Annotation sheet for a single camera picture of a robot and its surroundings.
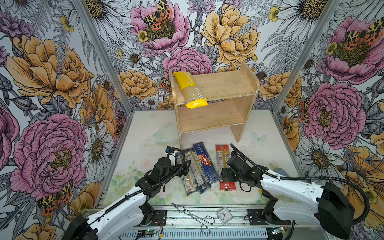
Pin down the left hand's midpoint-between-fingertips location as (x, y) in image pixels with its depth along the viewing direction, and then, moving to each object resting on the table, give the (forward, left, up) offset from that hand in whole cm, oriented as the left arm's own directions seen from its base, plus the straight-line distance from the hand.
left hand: (182, 164), depth 82 cm
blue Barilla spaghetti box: (-3, -15, -6) cm, 17 cm away
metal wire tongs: (-24, -12, -11) cm, 29 cm away
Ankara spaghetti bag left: (-9, -3, -7) cm, 12 cm away
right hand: (-6, -26, -6) cm, 27 cm away
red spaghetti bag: (+9, -24, -7) cm, 27 cm away
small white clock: (-23, -21, -8) cm, 32 cm away
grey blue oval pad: (-1, -58, -9) cm, 58 cm away
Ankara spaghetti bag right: (-4, -9, -7) cm, 12 cm away
